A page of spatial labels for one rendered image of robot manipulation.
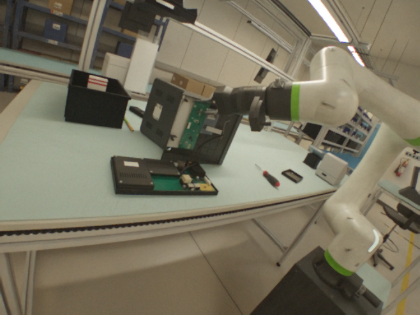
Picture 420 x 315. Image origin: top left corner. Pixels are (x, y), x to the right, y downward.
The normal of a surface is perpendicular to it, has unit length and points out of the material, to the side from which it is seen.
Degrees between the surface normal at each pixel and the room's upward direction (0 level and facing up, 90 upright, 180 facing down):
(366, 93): 109
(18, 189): 0
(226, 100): 125
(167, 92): 90
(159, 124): 90
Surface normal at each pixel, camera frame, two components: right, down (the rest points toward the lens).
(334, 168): -0.75, -0.07
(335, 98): -0.47, -0.01
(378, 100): -0.23, 0.56
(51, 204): 0.36, -0.88
